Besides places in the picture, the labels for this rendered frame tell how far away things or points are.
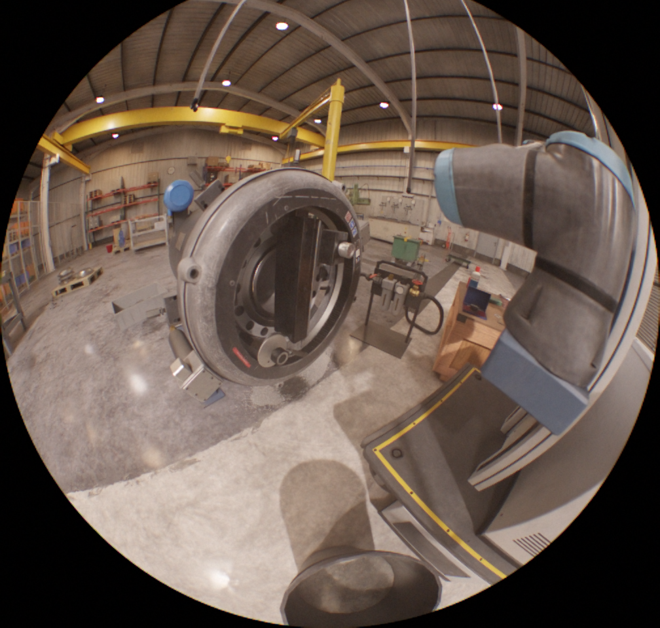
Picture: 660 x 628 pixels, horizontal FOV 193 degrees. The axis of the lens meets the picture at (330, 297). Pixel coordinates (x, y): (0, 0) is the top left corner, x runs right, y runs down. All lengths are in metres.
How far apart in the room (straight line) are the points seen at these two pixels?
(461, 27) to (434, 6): 1.06
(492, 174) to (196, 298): 0.53
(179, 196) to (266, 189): 0.72
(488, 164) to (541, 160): 0.08
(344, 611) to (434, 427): 0.71
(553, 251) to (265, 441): 1.01
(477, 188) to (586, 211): 0.15
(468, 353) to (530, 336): 1.02
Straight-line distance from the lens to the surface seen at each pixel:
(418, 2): 8.48
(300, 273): 0.54
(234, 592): 0.98
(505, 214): 0.30
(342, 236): 0.57
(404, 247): 3.85
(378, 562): 0.78
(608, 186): 0.29
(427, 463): 0.64
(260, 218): 0.45
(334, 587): 0.78
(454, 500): 0.65
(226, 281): 0.43
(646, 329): 9.81
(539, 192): 0.28
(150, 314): 0.55
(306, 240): 0.53
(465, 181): 0.32
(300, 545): 0.87
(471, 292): 1.30
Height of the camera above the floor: 0.86
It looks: 25 degrees down
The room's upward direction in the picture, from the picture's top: 6 degrees clockwise
